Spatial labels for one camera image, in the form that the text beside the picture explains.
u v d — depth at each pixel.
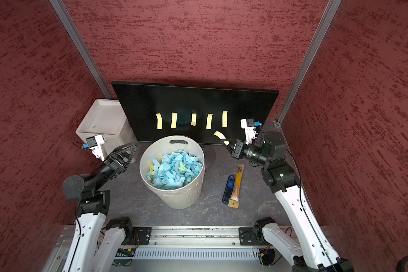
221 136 0.62
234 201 0.84
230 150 0.59
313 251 0.37
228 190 0.87
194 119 0.71
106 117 0.90
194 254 0.77
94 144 0.52
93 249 0.46
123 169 0.51
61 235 0.75
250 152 0.54
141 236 0.74
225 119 0.70
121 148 0.61
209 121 0.71
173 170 0.71
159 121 0.71
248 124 0.56
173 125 0.70
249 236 0.74
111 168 0.51
